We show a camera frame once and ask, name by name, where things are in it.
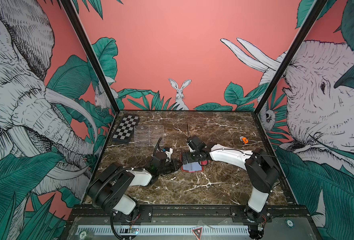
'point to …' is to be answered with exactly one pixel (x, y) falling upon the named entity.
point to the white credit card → (192, 166)
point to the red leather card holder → (203, 163)
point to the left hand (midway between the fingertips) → (185, 162)
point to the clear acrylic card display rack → (148, 135)
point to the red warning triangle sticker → (198, 232)
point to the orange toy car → (244, 140)
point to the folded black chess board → (124, 133)
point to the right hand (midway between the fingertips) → (186, 156)
